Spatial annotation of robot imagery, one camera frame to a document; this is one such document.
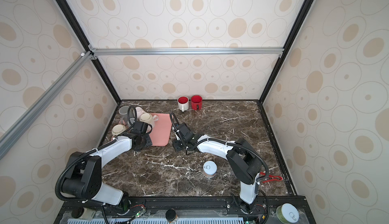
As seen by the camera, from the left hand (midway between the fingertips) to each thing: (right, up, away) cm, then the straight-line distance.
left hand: (151, 139), depth 92 cm
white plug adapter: (-21, -27, -27) cm, 44 cm away
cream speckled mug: (-4, +13, +5) cm, 14 cm away
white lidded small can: (+35, -14, -11) cm, 39 cm away
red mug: (+27, +24, +19) cm, 41 cm away
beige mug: (-21, +6, 0) cm, 22 cm away
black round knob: (+17, -27, -28) cm, 43 cm away
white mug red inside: (+18, +23, +18) cm, 34 cm away
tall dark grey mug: (-21, +17, +7) cm, 28 cm away
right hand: (+15, -2, -4) cm, 16 cm away
